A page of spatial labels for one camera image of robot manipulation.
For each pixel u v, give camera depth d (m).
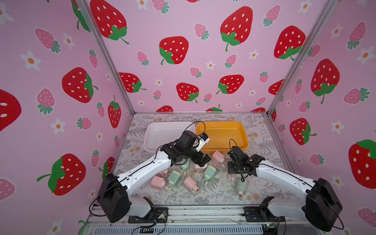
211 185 0.84
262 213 0.66
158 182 0.79
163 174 0.82
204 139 0.68
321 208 0.40
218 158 0.88
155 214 0.73
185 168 0.85
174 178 0.80
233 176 0.86
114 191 0.41
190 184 0.77
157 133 1.07
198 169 0.84
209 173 0.82
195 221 0.73
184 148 0.58
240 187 0.76
